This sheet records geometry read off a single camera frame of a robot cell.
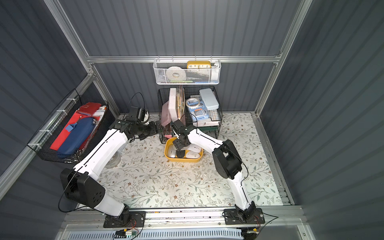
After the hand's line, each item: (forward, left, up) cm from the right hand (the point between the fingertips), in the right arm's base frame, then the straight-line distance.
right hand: (187, 144), depth 95 cm
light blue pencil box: (+24, -15, +17) cm, 33 cm away
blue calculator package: (+13, -8, +16) cm, 22 cm away
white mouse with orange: (-6, -4, -3) cm, 8 cm away
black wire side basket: (-20, +58, +30) cm, 68 cm away
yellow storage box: (+2, +12, 0) cm, 12 cm away
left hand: (-2, +15, +17) cm, 22 cm away
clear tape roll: (+22, -4, +16) cm, 28 cm away
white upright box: (+15, +8, +20) cm, 26 cm away
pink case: (+17, +15, +7) cm, 24 cm away
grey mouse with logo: (-4, +10, -4) cm, 12 cm away
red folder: (+3, +52, +26) cm, 59 cm away
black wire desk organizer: (+9, -15, +9) cm, 19 cm away
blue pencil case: (-14, +52, +25) cm, 59 cm away
